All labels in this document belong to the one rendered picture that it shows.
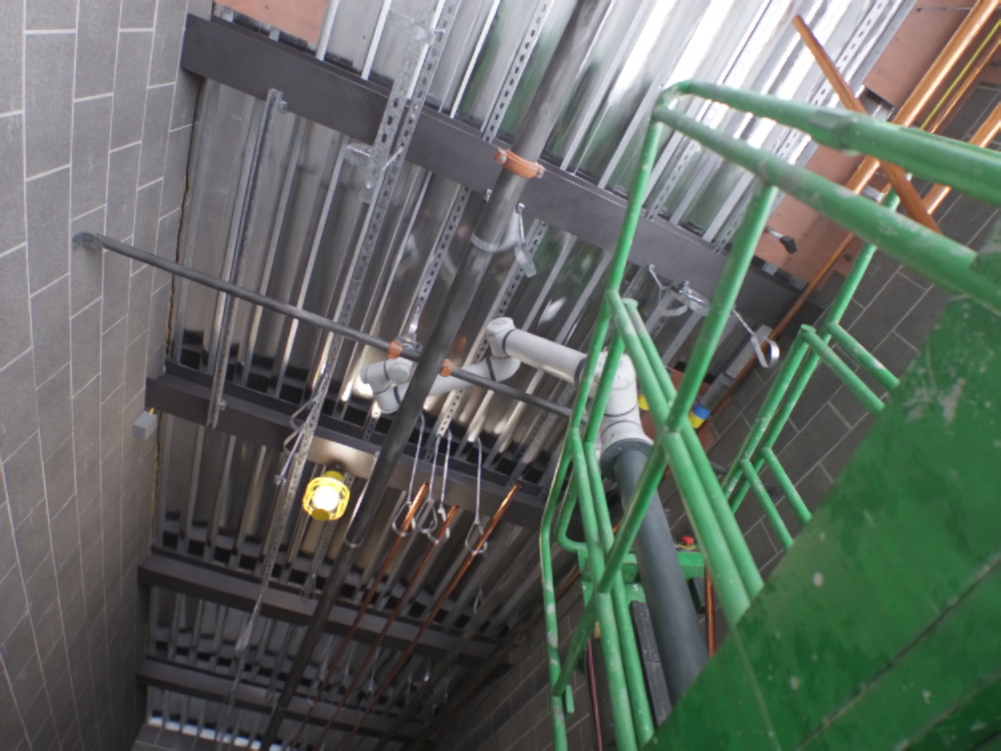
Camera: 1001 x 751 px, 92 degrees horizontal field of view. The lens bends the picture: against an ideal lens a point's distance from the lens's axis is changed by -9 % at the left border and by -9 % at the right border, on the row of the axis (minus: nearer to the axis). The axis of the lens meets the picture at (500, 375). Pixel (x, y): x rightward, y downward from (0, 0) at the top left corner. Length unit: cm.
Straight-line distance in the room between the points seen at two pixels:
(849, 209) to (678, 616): 104
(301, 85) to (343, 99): 17
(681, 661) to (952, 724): 89
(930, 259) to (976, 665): 30
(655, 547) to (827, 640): 98
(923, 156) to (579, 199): 186
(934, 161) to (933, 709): 47
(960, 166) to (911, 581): 37
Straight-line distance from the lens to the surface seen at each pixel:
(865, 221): 60
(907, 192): 145
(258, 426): 327
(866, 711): 57
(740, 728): 74
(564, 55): 168
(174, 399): 338
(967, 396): 49
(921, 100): 214
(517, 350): 213
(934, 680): 51
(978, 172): 62
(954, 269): 51
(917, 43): 308
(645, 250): 254
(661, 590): 146
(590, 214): 244
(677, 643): 139
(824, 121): 82
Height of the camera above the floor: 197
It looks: 57 degrees up
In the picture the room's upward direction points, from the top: straight up
